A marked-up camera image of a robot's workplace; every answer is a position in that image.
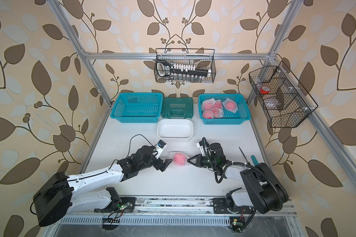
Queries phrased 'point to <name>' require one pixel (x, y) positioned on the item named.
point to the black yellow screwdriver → (248, 162)
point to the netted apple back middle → (218, 104)
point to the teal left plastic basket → (137, 107)
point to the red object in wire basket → (265, 90)
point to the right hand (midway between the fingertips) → (188, 161)
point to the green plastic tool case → (177, 107)
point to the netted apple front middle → (217, 112)
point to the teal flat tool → (254, 160)
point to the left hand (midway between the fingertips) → (165, 153)
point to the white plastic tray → (175, 129)
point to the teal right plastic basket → (223, 109)
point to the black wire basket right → (284, 100)
